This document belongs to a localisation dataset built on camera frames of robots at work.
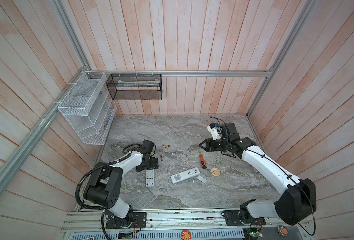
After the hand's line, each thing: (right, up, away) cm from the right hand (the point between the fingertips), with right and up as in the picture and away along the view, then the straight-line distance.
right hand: (203, 144), depth 82 cm
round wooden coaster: (+9, -18, +8) cm, 22 cm away
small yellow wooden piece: (-21, -4, +19) cm, 29 cm away
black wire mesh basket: (-44, +39, +22) cm, 62 cm away
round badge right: (+36, -40, -12) cm, 55 cm away
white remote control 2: (-30, -20, +4) cm, 37 cm away
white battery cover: (+1, -22, +6) cm, 23 cm away
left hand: (-31, -16, +9) cm, 36 cm away
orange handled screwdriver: (+2, -11, +13) cm, 18 cm away
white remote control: (-10, -19, +6) cm, 22 cm away
